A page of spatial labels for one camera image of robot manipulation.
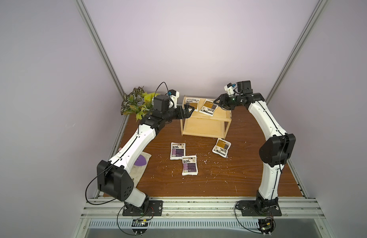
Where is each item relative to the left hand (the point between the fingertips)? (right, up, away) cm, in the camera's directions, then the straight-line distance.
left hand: (189, 108), depth 76 cm
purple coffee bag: (-8, -27, +19) cm, 33 cm away
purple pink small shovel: (-31, -33, +16) cm, 47 cm away
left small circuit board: (-25, -59, -5) cm, 64 cm away
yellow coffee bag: (+2, +5, +16) cm, 17 cm away
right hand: (+16, +6, +10) cm, 20 cm away
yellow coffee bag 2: (+12, +1, +13) cm, 18 cm away
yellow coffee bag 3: (+21, -25, +18) cm, 37 cm away
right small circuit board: (+37, -58, -6) cm, 69 cm away
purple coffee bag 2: (0, -34, +11) cm, 36 cm away
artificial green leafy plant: (-36, +6, +24) cm, 43 cm away
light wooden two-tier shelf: (+8, -10, +30) cm, 33 cm away
